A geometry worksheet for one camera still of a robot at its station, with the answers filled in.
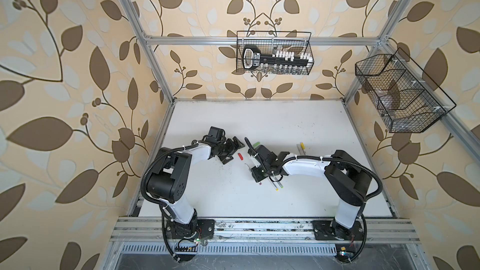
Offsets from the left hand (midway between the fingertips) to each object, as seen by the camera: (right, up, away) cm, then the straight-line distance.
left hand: (237, 148), depth 93 cm
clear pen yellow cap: (+35, 0, +7) cm, 35 cm away
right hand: (+8, -13, -3) cm, 15 cm away
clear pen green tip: (+21, -16, -6) cm, 27 cm away
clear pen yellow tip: (+17, -16, -6) cm, 24 cm away
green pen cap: (+10, +1, +7) cm, 12 cm away
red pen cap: (+1, -5, +4) cm, 6 cm away
